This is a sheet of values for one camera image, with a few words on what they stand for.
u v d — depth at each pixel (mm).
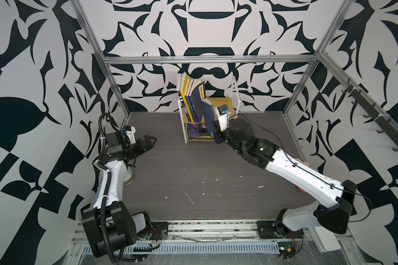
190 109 805
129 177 865
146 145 726
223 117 569
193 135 991
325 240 678
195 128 991
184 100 767
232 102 1231
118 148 623
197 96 831
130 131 744
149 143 727
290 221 617
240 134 488
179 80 777
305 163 892
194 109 808
